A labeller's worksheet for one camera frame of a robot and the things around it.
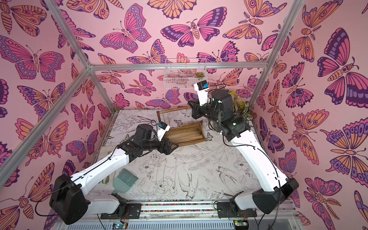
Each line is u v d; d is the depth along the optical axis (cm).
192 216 73
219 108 47
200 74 93
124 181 83
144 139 62
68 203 40
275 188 38
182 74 98
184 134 106
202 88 53
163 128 69
